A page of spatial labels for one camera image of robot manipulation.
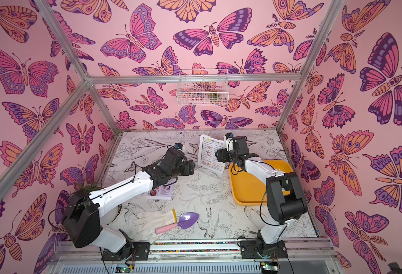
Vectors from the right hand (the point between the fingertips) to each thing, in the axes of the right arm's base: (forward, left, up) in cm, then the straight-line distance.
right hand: (224, 151), depth 94 cm
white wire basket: (+27, +12, +22) cm, 37 cm away
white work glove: (-38, +39, -11) cm, 55 cm away
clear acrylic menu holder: (0, +9, +3) cm, 9 cm away
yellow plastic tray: (-17, -12, -11) cm, 24 cm away
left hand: (-12, +16, +4) cm, 21 cm away
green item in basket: (+23, +6, +19) cm, 31 cm away
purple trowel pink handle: (-34, +20, -12) cm, 41 cm away
